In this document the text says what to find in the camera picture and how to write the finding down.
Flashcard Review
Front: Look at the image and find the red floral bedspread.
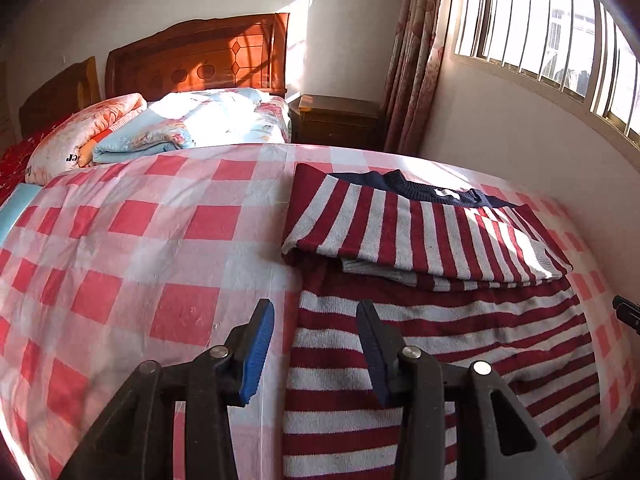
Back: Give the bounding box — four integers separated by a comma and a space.
0, 130, 50, 205

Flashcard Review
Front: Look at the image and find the red white striped sweater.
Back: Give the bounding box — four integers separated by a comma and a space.
282, 164, 600, 479

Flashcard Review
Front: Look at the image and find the pink floral folded quilt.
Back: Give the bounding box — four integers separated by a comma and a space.
25, 93, 148, 185

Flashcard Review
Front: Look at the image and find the carved wooden headboard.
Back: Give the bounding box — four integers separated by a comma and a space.
104, 12, 290, 101

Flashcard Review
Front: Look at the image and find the light blue floral quilt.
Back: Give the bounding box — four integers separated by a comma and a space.
92, 88, 292, 164

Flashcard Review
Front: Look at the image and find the light blue cloth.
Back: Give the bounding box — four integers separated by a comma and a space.
0, 183, 41, 244

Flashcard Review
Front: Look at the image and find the barred window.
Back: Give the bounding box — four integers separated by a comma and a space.
454, 0, 639, 158

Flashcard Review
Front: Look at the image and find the wooden nightstand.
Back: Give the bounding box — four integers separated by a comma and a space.
290, 94, 384, 151

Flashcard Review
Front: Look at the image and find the pink checkered bed sheet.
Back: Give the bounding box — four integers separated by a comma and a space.
1, 144, 638, 479

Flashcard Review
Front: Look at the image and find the pink floral curtain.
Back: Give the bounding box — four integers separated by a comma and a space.
381, 0, 452, 156

